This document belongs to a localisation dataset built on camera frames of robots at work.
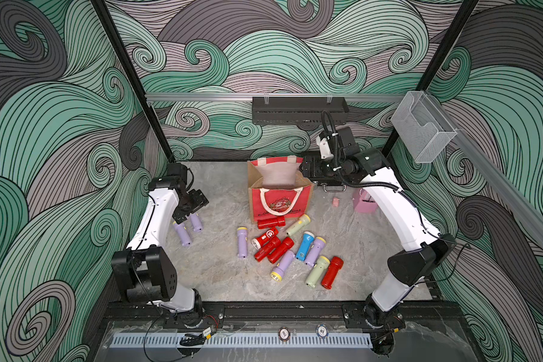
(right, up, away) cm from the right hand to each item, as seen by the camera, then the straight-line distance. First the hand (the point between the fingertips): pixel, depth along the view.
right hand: (309, 168), depth 76 cm
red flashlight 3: (-7, -30, +11) cm, 33 cm away
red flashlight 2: (-14, -31, +10) cm, 36 cm away
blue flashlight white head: (+1, -31, +12) cm, 33 cm away
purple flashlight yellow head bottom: (-11, -38, +4) cm, 39 cm away
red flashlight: (-13, -22, +16) cm, 30 cm away
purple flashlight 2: (+6, -29, +12) cm, 32 cm away
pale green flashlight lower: (+4, -38, +5) cm, 38 cm away
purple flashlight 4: (-44, -23, +17) cm, 53 cm away
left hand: (-41, -14, +7) cm, 44 cm away
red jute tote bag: (-11, -7, +5) cm, 14 cm away
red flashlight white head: (-17, -28, +11) cm, 35 cm away
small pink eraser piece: (+17, -15, +25) cm, 34 cm away
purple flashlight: (-25, -26, +14) cm, 38 cm away
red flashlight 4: (+11, -36, +6) cm, 38 cm away
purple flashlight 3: (-49, -26, +14) cm, 57 cm away
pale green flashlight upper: (+1, -22, +18) cm, 28 cm away
